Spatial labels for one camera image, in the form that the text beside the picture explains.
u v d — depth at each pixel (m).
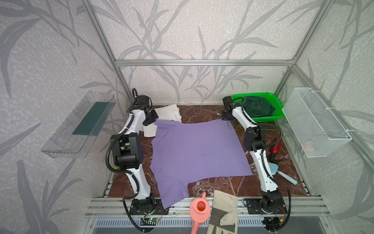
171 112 1.12
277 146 0.94
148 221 0.72
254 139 0.70
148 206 0.67
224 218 0.69
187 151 0.94
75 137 0.63
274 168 0.85
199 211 0.63
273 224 0.72
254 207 0.73
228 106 0.86
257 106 1.11
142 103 0.75
